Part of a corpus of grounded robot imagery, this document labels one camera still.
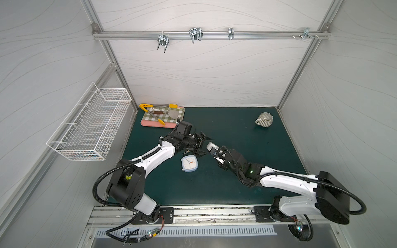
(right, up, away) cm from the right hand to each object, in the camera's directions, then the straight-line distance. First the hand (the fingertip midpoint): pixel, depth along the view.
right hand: (221, 148), depth 81 cm
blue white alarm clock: (-17, -10, +7) cm, 21 cm away
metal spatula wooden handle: (-32, +21, +36) cm, 53 cm away
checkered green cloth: (-38, +18, +34) cm, 54 cm away
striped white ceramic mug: (+33, +16, +24) cm, 44 cm away
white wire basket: (-61, +10, -12) cm, 63 cm away
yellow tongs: (-56, +26, +37) cm, 72 cm away
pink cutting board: (-43, +13, +29) cm, 54 cm away
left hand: (-4, +2, -2) cm, 5 cm away
